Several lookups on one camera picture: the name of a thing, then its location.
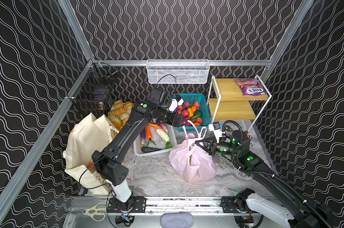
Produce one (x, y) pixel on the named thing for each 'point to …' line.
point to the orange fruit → (194, 109)
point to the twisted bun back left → (118, 103)
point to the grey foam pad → (176, 220)
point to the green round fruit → (198, 113)
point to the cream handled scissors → (97, 212)
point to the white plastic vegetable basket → (158, 137)
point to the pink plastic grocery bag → (193, 163)
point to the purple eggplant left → (143, 135)
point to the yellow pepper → (191, 114)
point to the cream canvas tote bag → (85, 137)
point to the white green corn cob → (163, 135)
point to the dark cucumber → (146, 149)
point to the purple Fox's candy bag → (251, 87)
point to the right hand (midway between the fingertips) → (196, 142)
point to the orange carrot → (149, 132)
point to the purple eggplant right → (163, 126)
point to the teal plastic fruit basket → (201, 98)
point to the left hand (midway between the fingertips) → (185, 120)
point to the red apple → (186, 113)
